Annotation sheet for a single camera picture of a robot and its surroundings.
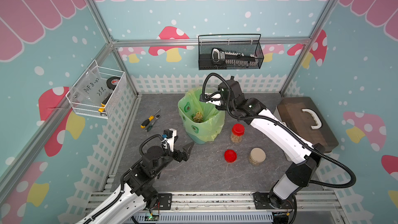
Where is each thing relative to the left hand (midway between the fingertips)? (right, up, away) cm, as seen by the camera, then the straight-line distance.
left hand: (186, 142), depth 73 cm
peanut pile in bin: (+5, +10, +19) cm, 23 cm away
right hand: (+17, +25, +1) cm, 31 cm away
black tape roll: (-39, +30, +6) cm, 49 cm away
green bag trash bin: (+8, +10, -1) cm, 13 cm away
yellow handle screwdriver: (-30, +7, +29) cm, 43 cm away
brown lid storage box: (+63, +12, +11) cm, 66 cm away
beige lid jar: (+37, -9, +8) cm, 39 cm away
